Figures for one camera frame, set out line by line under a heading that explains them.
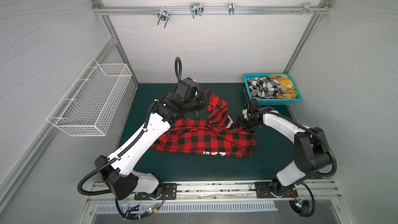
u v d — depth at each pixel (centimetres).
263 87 108
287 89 102
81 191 38
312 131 46
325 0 77
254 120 68
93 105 69
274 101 101
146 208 70
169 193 73
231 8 78
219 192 75
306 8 77
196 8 76
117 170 38
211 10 77
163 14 79
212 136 89
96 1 76
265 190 73
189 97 52
